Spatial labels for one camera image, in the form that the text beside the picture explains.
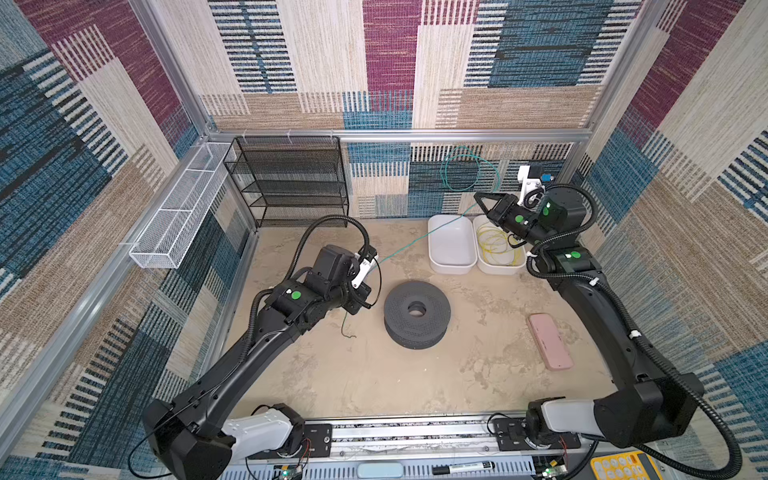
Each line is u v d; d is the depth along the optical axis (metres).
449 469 0.69
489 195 0.67
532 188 0.62
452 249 1.10
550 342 0.86
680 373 0.40
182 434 0.37
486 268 1.00
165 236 0.71
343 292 0.60
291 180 1.09
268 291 0.49
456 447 0.73
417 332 0.85
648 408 0.40
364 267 0.65
